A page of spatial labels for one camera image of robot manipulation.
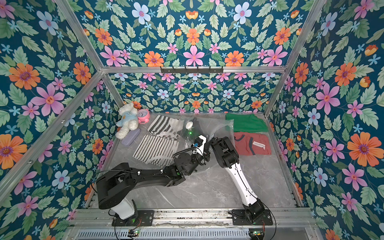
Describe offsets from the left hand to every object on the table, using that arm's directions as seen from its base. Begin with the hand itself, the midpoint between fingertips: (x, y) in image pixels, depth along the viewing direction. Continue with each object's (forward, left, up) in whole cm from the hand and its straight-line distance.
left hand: (212, 139), depth 73 cm
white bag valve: (+16, +12, -6) cm, 21 cm away
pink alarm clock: (+42, +49, -23) cm, 68 cm away
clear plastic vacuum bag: (+9, -3, 0) cm, 9 cm away
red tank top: (+11, -29, -25) cm, 40 cm away
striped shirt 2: (+12, +34, -26) cm, 45 cm away
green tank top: (+36, -31, -31) cm, 57 cm away
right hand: (+26, +19, -23) cm, 40 cm away
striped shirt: (+31, +29, -26) cm, 49 cm away
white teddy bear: (+33, +55, -17) cm, 66 cm away
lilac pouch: (+24, +54, -24) cm, 64 cm away
